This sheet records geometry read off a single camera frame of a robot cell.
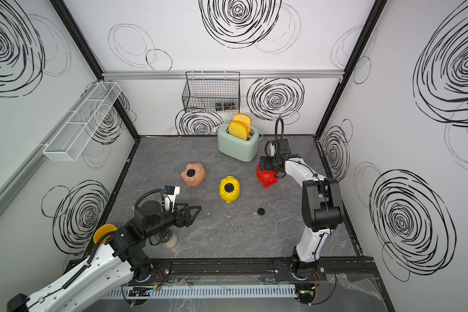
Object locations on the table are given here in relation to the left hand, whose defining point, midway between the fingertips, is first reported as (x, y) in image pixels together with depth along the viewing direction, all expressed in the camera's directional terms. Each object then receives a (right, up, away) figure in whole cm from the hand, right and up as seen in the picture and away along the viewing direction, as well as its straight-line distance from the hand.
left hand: (194, 207), depth 74 cm
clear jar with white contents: (-10, -15, +3) cm, 18 cm away
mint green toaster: (+21, +23, +29) cm, 43 cm away
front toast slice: (+17, +33, +22) cm, 43 cm away
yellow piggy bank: (+15, +2, +13) cm, 20 cm away
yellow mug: (-37, -10, +3) cm, 38 cm away
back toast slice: (+20, +39, +25) cm, 50 cm away
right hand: (+33, +16, +22) cm, 43 cm away
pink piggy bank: (-2, +9, +18) cm, 20 cm away
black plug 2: (+13, +5, +15) cm, 20 cm away
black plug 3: (+27, -6, +15) cm, 32 cm away
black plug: (-6, +12, +20) cm, 24 cm away
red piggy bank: (+31, +9, +18) cm, 37 cm away
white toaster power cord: (+9, +36, +29) cm, 47 cm away
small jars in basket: (+11, +43, +14) cm, 46 cm away
